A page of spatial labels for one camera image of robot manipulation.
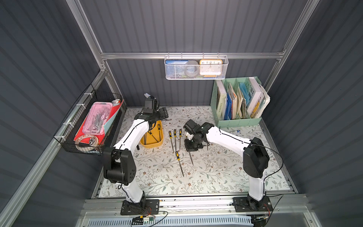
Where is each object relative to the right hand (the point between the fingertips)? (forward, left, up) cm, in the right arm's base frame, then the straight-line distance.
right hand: (189, 148), depth 85 cm
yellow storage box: (+14, +26, -10) cm, 31 cm away
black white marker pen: (+5, +35, -9) cm, 37 cm away
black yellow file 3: (+6, -13, -9) cm, 17 cm away
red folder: (-5, +45, +19) cm, 49 cm away
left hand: (+19, +19, +12) cm, 30 cm away
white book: (+33, -46, +12) cm, 58 cm away
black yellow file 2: (-3, 0, +1) cm, 3 cm away
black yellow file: (-3, +7, -9) cm, 12 cm away
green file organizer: (+29, -32, +11) cm, 45 cm away
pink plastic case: (+3, +49, +21) cm, 54 cm away
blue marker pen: (+19, -36, -9) cm, 42 cm away
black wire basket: (-8, +49, +19) cm, 53 cm away
